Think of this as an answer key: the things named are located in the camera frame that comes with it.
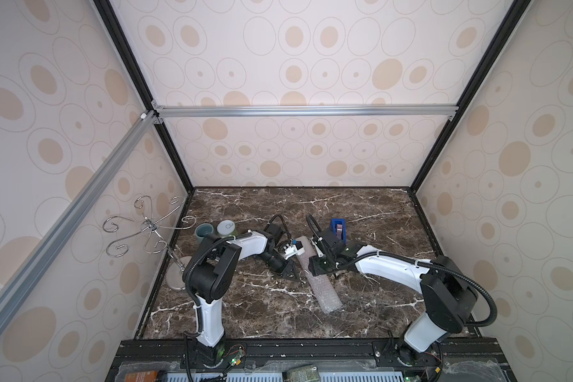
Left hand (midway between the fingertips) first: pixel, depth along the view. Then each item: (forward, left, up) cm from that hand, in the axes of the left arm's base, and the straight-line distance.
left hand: (302, 278), depth 86 cm
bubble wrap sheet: (-5, -8, 0) cm, 10 cm away
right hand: (+5, -7, 0) cm, 9 cm away
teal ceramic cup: (+20, +41, +1) cm, 45 cm away
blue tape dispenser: (+21, -16, +2) cm, 26 cm away
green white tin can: (+21, +31, +1) cm, 38 cm away
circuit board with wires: (-25, +20, -2) cm, 32 cm away
